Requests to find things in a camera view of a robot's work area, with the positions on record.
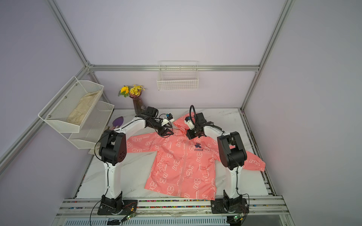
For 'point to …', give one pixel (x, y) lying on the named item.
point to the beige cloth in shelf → (78, 115)
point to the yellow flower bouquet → (135, 91)
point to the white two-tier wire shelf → (87, 135)
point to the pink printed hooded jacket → (183, 165)
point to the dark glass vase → (140, 107)
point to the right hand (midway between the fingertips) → (188, 136)
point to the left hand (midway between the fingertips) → (170, 130)
